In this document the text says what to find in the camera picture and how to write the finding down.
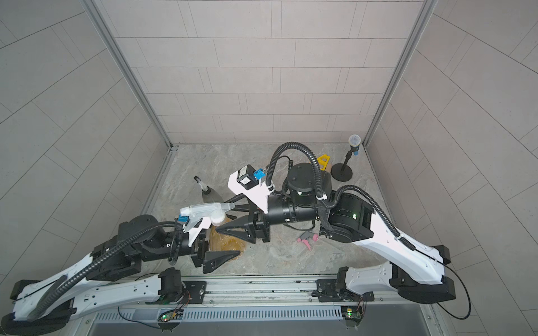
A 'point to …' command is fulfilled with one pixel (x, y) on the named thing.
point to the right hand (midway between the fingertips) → (226, 222)
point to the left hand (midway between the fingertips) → (238, 238)
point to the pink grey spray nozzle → (305, 236)
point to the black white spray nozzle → (205, 189)
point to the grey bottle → (211, 195)
